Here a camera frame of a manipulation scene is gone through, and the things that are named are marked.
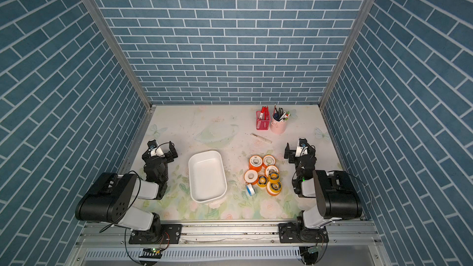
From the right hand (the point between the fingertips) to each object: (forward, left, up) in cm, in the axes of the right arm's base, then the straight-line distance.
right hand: (300, 144), depth 91 cm
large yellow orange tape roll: (-21, +13, -6) cm, 25 cm away
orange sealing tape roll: (-9, +21, -5) cm, 24 cm away
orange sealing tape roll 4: (-11, +13, -6) cm, 19 cm away
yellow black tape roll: (-16, +18, -9) cm, 26 cm away
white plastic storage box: (-16, +45, -9) cm, 48 cm away
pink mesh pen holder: (+19, +19, -2) cm, 26 cm away
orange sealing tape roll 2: (-5, +14, -9) cm, 18 cm away
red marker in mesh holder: (+22, +17, +1) cm, 28 cm away
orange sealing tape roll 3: (-15, +23, -8) cm, 29 cm away
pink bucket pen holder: (+15, +10, +1) cm, 18 cm away
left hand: (-6, +66, +2) cm, 66 cm away
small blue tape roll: (-23, +24, -6) cm, 33 cm away
